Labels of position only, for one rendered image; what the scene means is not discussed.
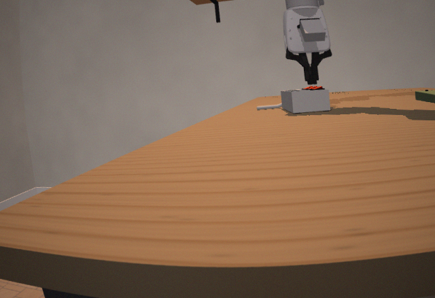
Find grey power strip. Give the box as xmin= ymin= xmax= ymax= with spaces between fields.
xmin=257 ymin=86 xmax=330 ymax=114

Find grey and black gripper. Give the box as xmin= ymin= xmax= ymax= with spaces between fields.
xmin=283 ymin=5 xmax=332 ymax=85

